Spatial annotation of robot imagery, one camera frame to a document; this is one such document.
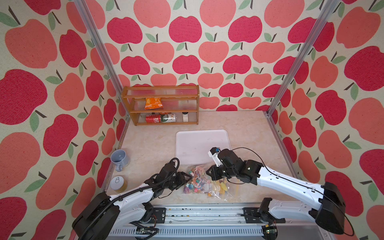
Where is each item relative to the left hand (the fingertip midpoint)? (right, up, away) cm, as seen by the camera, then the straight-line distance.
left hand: (190, 183), depth 81 cm
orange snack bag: (-27, +48, +20) cm, 58 cm away
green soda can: (-16, +38, +26) cm, 49 cm away
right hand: (+8, +7, -7) cm, 13 cm away
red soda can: (-28, +37, +27) cm, 54 cm away
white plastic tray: (+1, +17, +20) cm, 26 cm away
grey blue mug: (-43, +13, +6) cm, 45 cm away
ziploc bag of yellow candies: (+17, -2, -3) cm, 18 cm away
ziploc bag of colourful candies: (+6, +1, -1) cm, 6 cm away
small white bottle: (-4, +39, +26) cm, 47 cm away
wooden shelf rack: (-21, +49, +42) cm, 68 cm away
